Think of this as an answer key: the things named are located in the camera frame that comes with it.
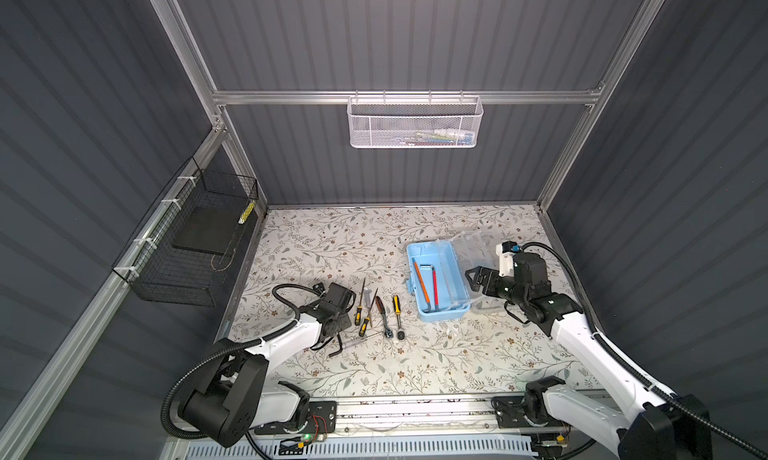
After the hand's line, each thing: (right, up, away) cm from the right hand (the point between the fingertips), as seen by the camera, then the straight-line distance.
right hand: (482, 276), depth 82 cm
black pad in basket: (-72, +13, -6) cm, 74 cm away
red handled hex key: (-11, -5, +15) cm, 19 cm away
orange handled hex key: (-17, 0, +20) cm, 26 cm away
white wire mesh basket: (-19, +59, +41) cm, 74 cm away
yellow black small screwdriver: (-35, -12, +10) cm, 39 cm away
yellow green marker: (-65, +18, -1) cm, 68 cm away
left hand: (-41, -14, +8) cm, 44 cm away
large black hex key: (-40, -21, +2) cm, 45 cm away
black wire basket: (-78, +8, -10) cm, 79 cm away
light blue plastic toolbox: (-4, +3, +23) cm, 23 cm away
